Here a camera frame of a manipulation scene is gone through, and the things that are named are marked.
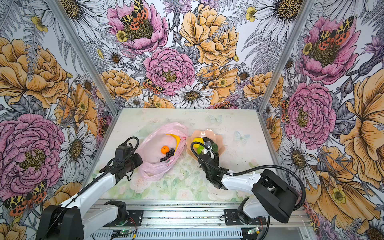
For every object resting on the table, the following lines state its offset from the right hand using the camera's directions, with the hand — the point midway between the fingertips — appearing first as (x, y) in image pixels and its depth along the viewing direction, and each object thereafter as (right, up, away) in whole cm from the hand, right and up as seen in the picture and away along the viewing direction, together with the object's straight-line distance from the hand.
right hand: (207, 155), depth 88 cm
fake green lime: (-4, +2, +10) cm, 11 cm away
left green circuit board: (-42, -33, -17) cm, 56 cm away
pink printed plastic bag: (-35, +3, +4) cm, 35 cm away
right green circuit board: (+19, -32, -17) cm, 41 cm away
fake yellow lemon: (-5, +8, +8) cm, 13 cm away
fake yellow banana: (-19, +8, +13) cm, 24 cm away
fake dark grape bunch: (-24, 0, +6) cm, 24 cm away
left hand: (-39, -4, 0) cm, 39 cm away
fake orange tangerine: (-26, +2, +8) cm, 27 cm away
